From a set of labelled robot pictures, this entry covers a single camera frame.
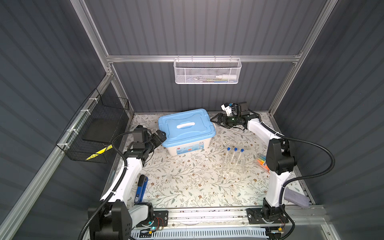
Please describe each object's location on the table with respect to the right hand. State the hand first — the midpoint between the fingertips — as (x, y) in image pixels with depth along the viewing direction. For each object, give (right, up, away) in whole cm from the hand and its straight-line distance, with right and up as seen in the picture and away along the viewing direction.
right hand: (216, 122), depth 92 cm
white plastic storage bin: (-20, -17, 0) cm, 26 cm away
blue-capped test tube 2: (+13, -16, -11) cm, 23 cm away
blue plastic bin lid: (-18, -3, -3) cm, 18 cm away
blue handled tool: (-42, -35, -10) cm, 56 cm away
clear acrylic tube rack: (+10, -27, -2) cm, 29 cm away
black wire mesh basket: (-63, -7, -22) cm, 67 cm away
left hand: (-33, -8, -9) cm, 35 cm away
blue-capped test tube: (+9, -15, -10) cm, 21 cm away
